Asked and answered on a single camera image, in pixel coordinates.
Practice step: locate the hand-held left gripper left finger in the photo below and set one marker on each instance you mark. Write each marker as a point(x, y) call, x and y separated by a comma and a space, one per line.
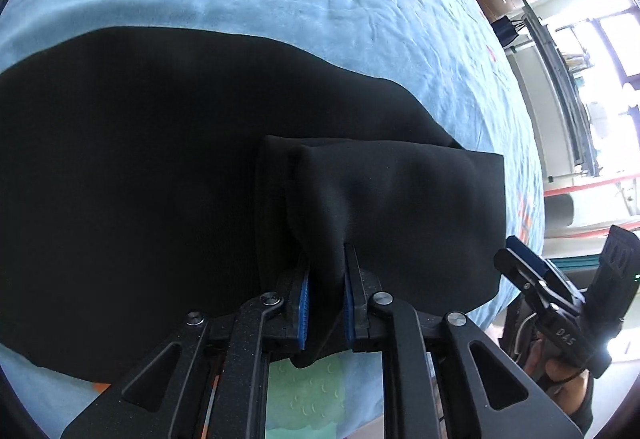
point(302, 304)

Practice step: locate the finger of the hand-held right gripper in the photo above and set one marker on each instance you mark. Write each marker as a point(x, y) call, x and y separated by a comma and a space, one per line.
point(522, 251)
point(620, 254)

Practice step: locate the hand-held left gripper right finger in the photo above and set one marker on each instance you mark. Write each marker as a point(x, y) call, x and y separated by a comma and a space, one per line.
point(350, 309)

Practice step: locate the black pants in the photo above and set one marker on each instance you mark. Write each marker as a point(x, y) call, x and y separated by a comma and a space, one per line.
point(150, 169)

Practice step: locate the person's right hand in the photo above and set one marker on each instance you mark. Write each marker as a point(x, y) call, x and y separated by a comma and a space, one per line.
point(560, 379)

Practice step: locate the desk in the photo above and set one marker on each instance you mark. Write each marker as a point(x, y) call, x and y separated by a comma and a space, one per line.
point(565, 84)

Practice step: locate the window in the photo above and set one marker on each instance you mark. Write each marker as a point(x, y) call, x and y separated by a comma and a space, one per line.
point(615, 44)

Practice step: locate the black bag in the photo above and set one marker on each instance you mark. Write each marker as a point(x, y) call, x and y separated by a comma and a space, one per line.
point(506, 31)

